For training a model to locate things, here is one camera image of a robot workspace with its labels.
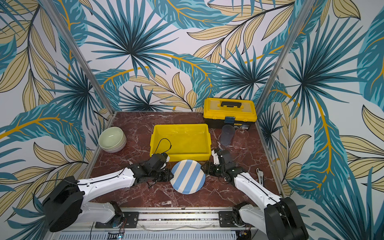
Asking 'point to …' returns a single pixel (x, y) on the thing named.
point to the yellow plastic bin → (182, 141)
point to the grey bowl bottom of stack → (117, 148)
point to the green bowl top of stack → (110, 137)
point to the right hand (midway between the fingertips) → (203, 168)
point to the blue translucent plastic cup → (228, 131)
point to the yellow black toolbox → (241, 113)
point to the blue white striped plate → (188, 177)
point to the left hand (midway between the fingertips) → (172, 177)
